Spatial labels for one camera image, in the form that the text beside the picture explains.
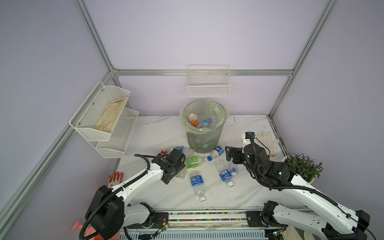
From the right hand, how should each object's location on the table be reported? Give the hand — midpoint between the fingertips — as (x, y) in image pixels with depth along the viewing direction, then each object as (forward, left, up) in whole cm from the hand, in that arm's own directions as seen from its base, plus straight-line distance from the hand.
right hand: (231, 147), depth 71 cm
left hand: (-4, +29, -18) cm, 34 cm away
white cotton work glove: (+23, -32, -26) cm, 47 cm away
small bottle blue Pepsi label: (+10, +5, -22) cm, 25 cm away
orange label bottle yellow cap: (+26, +20, -5) cm, 33 cm away
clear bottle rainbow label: (+20, +12, -5) cm, 24 cm away
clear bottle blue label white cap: (+13, +24, -25) cm, 37 cm away
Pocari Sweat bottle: (-9, +17, -20) cm, 27 cm away
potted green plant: (-5, -38, -10) cm, 40 cm away
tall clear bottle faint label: (+2, -5, -25) cm, 26 cm away
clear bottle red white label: (+9, +39, -20) cm, 45 cm away
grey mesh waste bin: (+15, +13, -18) cm, 27 cm away
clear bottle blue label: (+3, +1, -26) cm, 26 cm away
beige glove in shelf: (+18, +64, +6) cm, 67 cm away
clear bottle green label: (+3, +19, -21) cm, 28 cm away
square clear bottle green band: (-5, +25, -20) cm, 33 cm away
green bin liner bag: (+32, +13, -4) cm, 35 cm away
